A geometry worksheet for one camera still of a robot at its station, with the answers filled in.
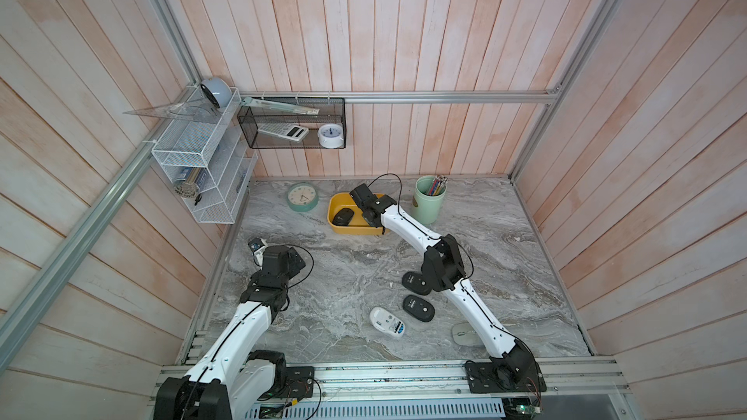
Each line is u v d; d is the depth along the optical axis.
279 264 0.63
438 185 0.95
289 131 0.98
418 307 0.84
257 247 0.73
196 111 0.86
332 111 0.93
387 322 0.81
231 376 0.43
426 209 0.99
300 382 0.73
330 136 0.94
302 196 1.11
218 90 0.84
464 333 0.78
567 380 0.75
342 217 1.04
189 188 0.76
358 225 1.03
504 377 0.65
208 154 0.69
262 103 0.92
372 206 0.81
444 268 0.68
